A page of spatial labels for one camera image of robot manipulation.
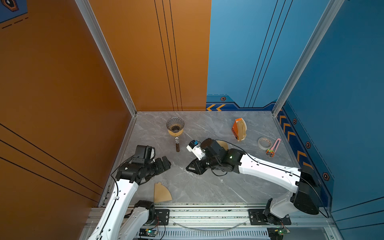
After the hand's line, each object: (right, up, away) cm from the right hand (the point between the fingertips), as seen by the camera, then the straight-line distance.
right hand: (187, 167), depth 71 cm
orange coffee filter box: (+34, +18, +30) cm, 49 cm away
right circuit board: (+43, -31, -1) cm, 52 cm away
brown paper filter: (-15, -17, +10) cm, 25 cm away
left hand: (-12, 0, +5) cm, 13 cm away
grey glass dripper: (-9, +21, +23) cm, 32 cm away
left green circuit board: (-19, -31, 0) cm, 36 cm away
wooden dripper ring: (-9, +15, +21) cm, 27 cm away
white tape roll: (+51, +8, +31) cm, 60 cm away
